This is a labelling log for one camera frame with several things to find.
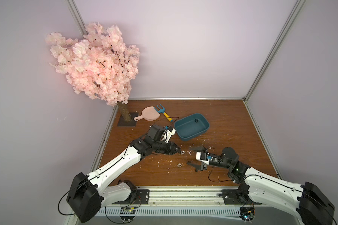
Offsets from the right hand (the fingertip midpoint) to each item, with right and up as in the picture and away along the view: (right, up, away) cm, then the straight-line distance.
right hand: (190, 152), depth 69 cm
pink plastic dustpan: (-28, +19, +42) cm, 54 cm away
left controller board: (-33, -34, +3) cm, 47 cm away
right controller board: (+30, -31, +1) cm, 43 cm away
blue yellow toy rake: (-17, +21, +45) cm, 53 cm away
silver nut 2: (-5, -12, +15) cm, 20 cm away
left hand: (-4, 0, +4) cm, 6 cm away
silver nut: (-2, -6, +21) cm, 22 cm away
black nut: (+10, +13, +38) cm, 41 cm away
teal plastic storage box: (+5, +10, +35) cm, 37 cm away
